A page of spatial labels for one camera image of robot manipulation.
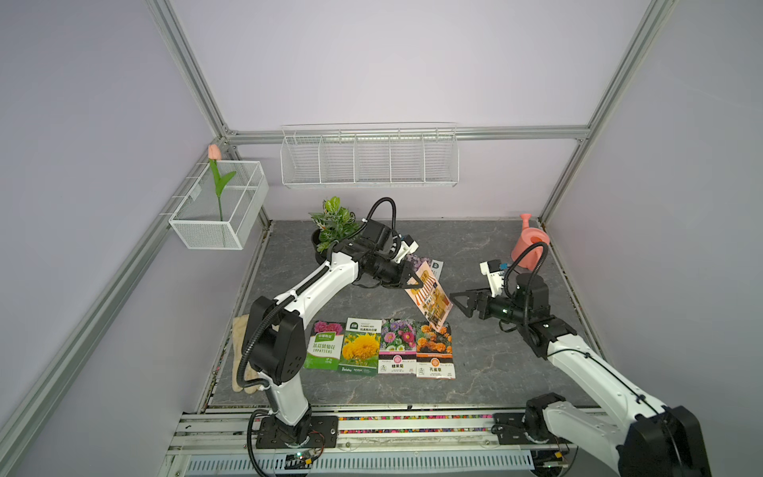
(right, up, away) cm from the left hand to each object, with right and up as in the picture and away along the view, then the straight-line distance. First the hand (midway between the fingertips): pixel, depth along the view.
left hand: (422, 287), depth 78 cm
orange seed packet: (+4, -20, +9) cm, 23 cm away
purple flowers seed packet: (+8, +4, +29) cm, 31 cm away
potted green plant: (-25, +18, +9) cm, 32 cm away
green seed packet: (-28, -19, +10) cm, 35 cm away
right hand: (+10, -2, +2) cm, 10 cm away
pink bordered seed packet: (-6, -19, +10) cm, 23 cm away
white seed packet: (+3, -4, +3) cm, 6 cm away
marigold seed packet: (-17, -19, +10) cm, 28 cm away
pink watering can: (+39, +14, +23) cm, 47 cm away
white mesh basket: (-59, +18, -1) cm, 62 cm away
